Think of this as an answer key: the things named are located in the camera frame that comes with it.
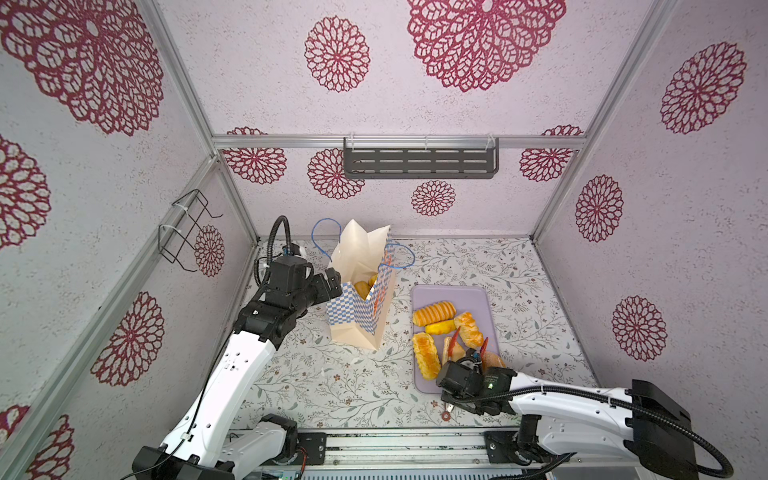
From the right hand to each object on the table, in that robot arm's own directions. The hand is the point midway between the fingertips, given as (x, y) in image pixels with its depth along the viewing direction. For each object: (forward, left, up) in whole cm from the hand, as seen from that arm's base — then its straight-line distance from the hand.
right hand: (442, 393), depth 81 cm
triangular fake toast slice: (+10, -5, +3) cm, 12 cm away
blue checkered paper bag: (+39, +23, +9) cm, 46 cm away
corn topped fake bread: (+9, +4, +2) cm, 10 cm away
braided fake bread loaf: (+24, -1, +2) cm, 25 cm away
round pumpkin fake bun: (+14, +20, +30) cm, 38 cm away
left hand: (+18, +31, +24) cm, 43 cm away
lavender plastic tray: (+33, -11, -3) cm, 35 cm away
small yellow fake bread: (+18, -1, +3) cm, 19 cm away
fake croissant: (+17, -9, +4) cm, 20 cm away
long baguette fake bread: (+34, +26, +2) cm, 42 cm away
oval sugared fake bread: (+9, -15, +2) cm, 17 cm away
